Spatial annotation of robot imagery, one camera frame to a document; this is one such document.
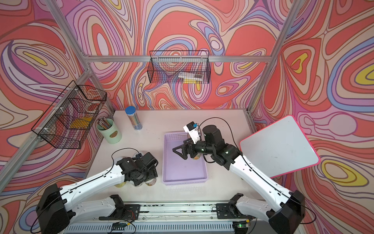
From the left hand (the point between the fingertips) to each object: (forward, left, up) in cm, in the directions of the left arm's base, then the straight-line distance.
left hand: (154, 177), depth 79 cm
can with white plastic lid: (-3, +1, -1) cm, 3 cm away
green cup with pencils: (+26, +31, +8) cm, 42 cm away
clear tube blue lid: (+38, +19, +14) cm, 44 cm away
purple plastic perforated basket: (+7, -12, -7) cm, 15 cm away
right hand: (+6, -15, +19) cm, 25 cm away
